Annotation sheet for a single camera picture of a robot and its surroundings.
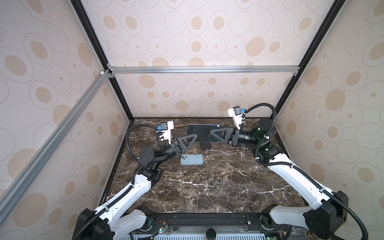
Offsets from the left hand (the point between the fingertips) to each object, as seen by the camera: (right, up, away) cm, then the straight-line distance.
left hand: (199, 140), depth 56 cm
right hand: (+5, +2, +3) cm, 6 cm away
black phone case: (+6, -6, +47) cm, 48 cm away
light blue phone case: (-4, -15, +41) cm, 44 cm away
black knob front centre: (+5, -40, +7) cm, 40 cm away
